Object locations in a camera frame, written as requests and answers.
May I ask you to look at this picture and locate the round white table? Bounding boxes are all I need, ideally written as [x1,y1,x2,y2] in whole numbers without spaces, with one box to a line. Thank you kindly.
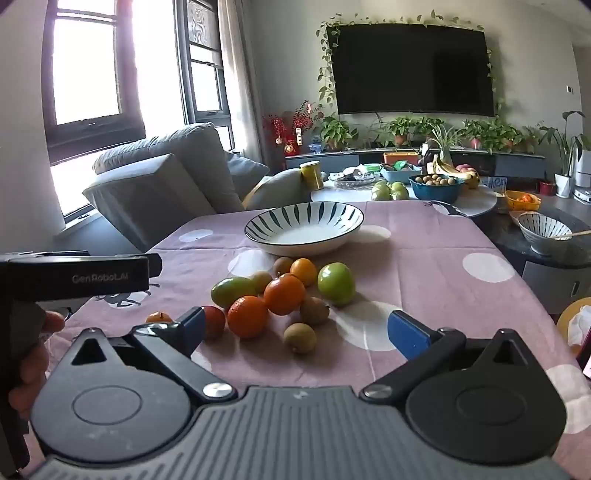
[310,178,498,217]

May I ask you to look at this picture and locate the grey pillow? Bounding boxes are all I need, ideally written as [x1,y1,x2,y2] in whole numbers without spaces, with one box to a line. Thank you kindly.
[226,152,269,200]

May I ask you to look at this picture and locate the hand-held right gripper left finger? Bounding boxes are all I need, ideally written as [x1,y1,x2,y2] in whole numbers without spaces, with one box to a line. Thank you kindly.
[68,307,237,402]

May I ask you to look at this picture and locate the narrow dark framed window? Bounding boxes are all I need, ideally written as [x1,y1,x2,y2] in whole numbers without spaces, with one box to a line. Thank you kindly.
[175,0,234,153]

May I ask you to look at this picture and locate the green apple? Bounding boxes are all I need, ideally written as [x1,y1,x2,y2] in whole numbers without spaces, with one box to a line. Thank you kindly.
[317,262,356,306]

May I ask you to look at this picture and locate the green yellow mango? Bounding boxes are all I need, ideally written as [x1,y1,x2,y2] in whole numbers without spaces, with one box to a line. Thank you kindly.
[211,277,258,309]

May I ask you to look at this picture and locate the grey television cabinet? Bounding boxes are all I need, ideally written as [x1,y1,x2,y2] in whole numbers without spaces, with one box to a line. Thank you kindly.
[285,148,546,180]

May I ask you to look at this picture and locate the yellow can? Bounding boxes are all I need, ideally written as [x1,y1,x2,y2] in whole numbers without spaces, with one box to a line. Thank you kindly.
[300,161,324,190]

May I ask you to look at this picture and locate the person's left hand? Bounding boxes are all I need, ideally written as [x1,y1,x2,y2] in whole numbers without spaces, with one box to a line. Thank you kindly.
[8,310,66,420]

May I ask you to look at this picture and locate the blue bowl of nuts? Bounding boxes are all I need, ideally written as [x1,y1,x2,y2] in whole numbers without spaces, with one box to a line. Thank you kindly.
[409,174,465,204]

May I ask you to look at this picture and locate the large orange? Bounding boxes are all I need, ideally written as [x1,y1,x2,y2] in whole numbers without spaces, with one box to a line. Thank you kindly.
[226,296,269,339]
[263,273,306,316]

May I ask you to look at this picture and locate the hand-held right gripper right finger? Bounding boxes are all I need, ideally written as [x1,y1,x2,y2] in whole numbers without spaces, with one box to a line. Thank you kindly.
[360,310,529,401]

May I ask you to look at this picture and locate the pink dotted tablecloth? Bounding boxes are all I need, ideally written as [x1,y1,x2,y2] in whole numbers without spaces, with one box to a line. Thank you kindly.
[60,200,591,467]

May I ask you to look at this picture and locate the large dark framed window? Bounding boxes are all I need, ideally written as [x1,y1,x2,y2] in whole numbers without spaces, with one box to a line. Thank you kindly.
[41,0,148,222]

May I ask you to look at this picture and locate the red apple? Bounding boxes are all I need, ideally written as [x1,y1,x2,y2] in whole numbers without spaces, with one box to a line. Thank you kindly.
[202,305,227,341]

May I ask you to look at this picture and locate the white appliance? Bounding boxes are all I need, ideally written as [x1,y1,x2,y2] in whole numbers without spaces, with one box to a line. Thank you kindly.
[573,150,591,204]

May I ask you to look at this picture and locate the tall plant in white pot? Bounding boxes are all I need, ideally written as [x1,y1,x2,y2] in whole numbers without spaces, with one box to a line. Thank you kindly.
[540,111,587,198]

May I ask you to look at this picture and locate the potted green plant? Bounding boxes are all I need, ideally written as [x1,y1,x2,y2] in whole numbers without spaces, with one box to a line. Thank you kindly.
[462,119,525,152]
[385,117,444,146]
[318,115,358,151]

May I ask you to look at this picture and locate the dark coffee table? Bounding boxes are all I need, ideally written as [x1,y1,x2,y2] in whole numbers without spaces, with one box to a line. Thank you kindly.
[471,200,591,315]

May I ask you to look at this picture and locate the red flower decoration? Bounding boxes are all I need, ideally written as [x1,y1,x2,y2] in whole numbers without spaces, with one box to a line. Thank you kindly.
[263,102,324,155]

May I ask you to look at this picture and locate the blue basket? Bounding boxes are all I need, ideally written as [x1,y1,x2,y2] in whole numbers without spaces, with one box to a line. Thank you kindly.
[379,161,423,184]

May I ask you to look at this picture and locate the banana bunch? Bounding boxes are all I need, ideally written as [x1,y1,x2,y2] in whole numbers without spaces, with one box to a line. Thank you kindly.
[427,154,481,188]

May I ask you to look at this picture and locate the striped white plate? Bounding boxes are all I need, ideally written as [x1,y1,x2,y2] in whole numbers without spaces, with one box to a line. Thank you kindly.
[245,202,365,258]

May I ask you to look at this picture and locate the spider plant in vase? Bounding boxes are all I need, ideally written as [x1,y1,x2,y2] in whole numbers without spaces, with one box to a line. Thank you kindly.
[425,122,462,167]

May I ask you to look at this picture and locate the beige curtain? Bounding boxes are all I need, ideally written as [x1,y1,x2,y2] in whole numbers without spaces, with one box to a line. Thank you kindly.
[217,0,273,167]

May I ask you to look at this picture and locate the pack of green apples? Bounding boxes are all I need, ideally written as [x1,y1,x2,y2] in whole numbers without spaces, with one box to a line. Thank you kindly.
[372,181,410,201]

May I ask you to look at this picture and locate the glass snack dish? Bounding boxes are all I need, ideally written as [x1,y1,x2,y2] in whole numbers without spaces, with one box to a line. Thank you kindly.
[329,167,384,190]

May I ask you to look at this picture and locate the yellow basket of tangerines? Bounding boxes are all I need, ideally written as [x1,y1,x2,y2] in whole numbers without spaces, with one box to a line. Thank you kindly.
[505,190,542,212]

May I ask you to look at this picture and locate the medium orange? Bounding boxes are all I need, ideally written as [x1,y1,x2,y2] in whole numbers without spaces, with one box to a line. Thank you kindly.
[289,258,318,287]

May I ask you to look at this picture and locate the yellow pillow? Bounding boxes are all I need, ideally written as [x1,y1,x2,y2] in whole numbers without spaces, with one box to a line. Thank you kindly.
[242,175,274,208]

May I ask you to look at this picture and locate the striped white bowl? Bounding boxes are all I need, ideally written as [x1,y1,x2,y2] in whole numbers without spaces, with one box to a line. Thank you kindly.
[518,212,573,256]

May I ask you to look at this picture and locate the black wall television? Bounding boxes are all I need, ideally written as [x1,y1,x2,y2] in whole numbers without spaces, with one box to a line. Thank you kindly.
[327,23,496,117]

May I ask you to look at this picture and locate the grey sofa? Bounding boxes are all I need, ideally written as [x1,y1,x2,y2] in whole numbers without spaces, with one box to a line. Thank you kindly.
[83,122,319,252]

